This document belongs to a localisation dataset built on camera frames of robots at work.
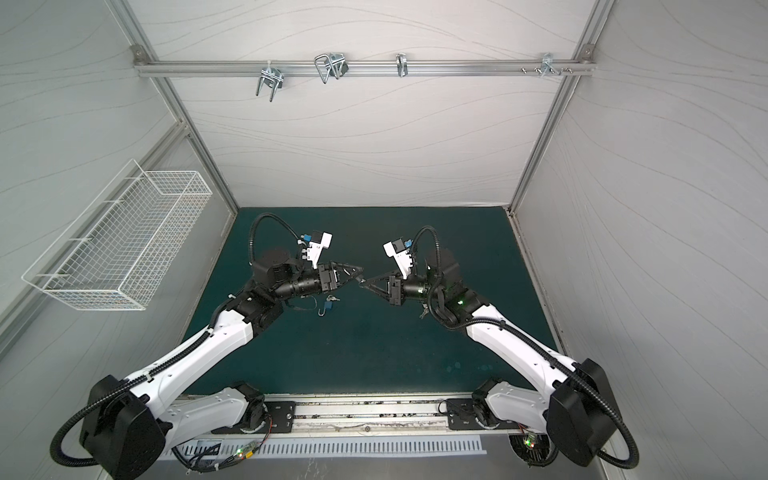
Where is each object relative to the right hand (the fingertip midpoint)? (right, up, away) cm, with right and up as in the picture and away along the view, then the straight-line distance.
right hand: (370, 277), depth 69 cm
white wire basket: (-58, +4, -3) cm, 59 cm away
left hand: (-1, +2, -1) cm, 2 cm away
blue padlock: (-15, -12, +24) cm, 31 cm away
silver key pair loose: (+16, -13, +22) cm, 31 cm away
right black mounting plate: (+23, -35, +4) cm, 42 cm away
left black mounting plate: (-23, -36, +4) cm, 43 cm away
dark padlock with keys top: (-2, 0, -2) cm, 3 cm away
